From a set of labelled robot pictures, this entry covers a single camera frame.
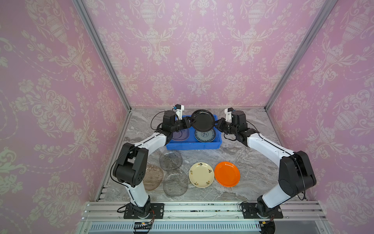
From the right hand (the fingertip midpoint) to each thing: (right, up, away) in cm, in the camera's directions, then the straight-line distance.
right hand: (212, 122), depth 86 cm
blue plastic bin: (-12, -13, +4) cm, 18 cm away
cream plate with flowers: (-7, -31, 0) cm, 32 cm away
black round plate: (-4, +1, +1) cm, 5 cm away
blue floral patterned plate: (-3, -11, +15) cm, 19 cm away
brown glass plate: (-18, -7, -5) cm, 20 cm away
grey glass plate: (-26, -25, +6) cm, 36 cm away
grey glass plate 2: (-22, -35, -2) cm, 41 cm away
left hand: (-10, +1, +1) cm, 10 cm away
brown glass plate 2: (-35, -33, 0) cm, 48 cm away
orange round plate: (+9, -31, 0) cm, 32 cm away
